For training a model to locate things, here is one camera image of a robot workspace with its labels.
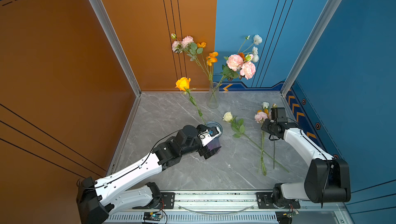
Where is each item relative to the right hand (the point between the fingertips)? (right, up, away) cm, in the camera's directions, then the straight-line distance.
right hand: (265, 125), depth 89 cm
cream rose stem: (-13, -1, +10) cm, 16 cm away
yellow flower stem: (+5, -16, 0) cm, 17 cm away
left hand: (-31, -2, -19) cm, 36 cm away
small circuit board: (-60, -40, -19) cm, 74 cm away
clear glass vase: (-29, +14, +18) cm, 37 cm away
